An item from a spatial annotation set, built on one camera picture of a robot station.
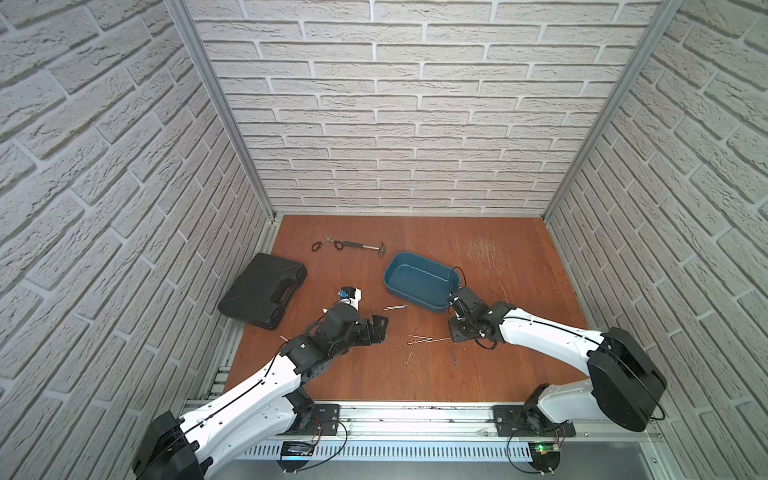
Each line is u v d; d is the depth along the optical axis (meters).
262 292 0.91
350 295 0.71
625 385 0.42
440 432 0.73
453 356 0.84
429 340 0.87
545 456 0.70
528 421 0.65
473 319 0.67
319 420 0.73
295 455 0.71
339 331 0.59
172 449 0.40
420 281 0.98
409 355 0.85
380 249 1.09
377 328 0.70
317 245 1.10
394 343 0.87
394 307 0.95
